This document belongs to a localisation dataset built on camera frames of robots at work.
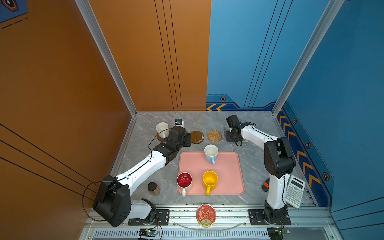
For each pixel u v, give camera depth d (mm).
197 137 1054
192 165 913
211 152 916
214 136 1054
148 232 706
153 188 740
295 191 807
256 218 725
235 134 738
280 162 531
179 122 725
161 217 734
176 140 621
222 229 709
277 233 704
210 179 847
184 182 830
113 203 420
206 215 712
